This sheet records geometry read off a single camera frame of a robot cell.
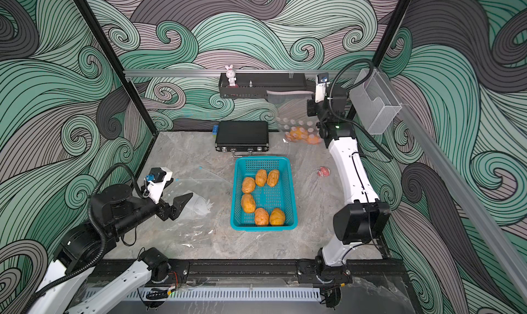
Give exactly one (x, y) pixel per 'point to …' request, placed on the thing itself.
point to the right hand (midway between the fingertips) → (314, 93)
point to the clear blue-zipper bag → (197, 223)
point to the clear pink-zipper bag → (294, 123)
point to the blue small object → (215, 129)
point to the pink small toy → (323, 171)
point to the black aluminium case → (242, 137)
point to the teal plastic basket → (267, 197)
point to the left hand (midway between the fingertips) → (180, 184)
